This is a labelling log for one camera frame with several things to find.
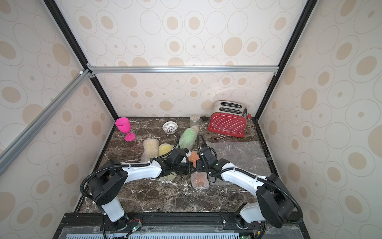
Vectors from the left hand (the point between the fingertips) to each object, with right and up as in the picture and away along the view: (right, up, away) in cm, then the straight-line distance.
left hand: (201, 172), depth 83 cm
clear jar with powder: (-3, +30, +17) cm, 35 cm away
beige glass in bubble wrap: (-31, +11, +9) cm, 34 cm away
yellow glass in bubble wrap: (-22, +12, +8) cm, 26 cm away
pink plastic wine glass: (-49, +27, +12) cm, 58 cm away
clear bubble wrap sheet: (+31, +7, +15) cm, 35 cm away
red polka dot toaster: (+19, +32, +14) cm, 40 cm away
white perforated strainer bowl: (-23, +26, +30) cm, 45 cm away
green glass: (-8, +19, +14) cm, 25 cm away
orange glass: (-1, -3, -5) cm, 6 cm away
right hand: (+2, +4, +5) cm, 7 cm away
